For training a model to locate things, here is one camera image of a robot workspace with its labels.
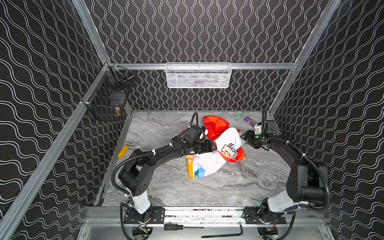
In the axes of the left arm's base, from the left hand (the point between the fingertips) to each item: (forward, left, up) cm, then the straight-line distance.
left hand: (220, 150), depth 82 cm
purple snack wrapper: (+35, -26, -13) cm, 45 cm away
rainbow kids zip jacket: (+9, -6, -4) cm, 11 cm away
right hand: (+11, -17, -4) cm, 21 cm away
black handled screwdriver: (-35, +21, -13) cm, 43 cm away
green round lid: (+41, -19, -13) cm, 47 cm away
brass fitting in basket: (+13, +56, +16) cm, 60 cm away
